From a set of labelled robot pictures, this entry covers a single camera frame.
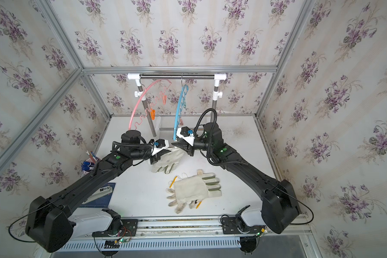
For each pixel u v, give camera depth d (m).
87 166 0.82
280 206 0.41
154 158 0.65
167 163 0.82
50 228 0.38
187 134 0.59
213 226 0.75
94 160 0.84
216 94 0.75
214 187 0.84
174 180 0.88
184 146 0.64
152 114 0.86
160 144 0.61
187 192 0.82
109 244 0.71
